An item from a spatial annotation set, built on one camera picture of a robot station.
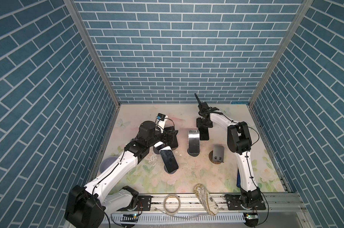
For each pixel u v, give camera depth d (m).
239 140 0.62
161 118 0.66
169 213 0.70
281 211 0.75
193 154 0.90
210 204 0.71
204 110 0.86
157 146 0.94
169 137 0.69
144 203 0.74
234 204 0.73
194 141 0.87
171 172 0.80
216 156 0.87
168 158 0.81
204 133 0.96
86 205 0.38
